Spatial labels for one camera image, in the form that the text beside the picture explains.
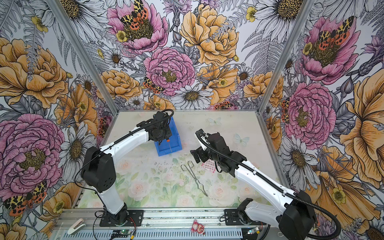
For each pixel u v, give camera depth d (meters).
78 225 0.70
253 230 0.72
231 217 0.74
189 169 0.91
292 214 0.38
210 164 0.92
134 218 0.74
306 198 0.40
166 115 0.79
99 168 0.47
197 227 0.69
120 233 0.71
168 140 0.90
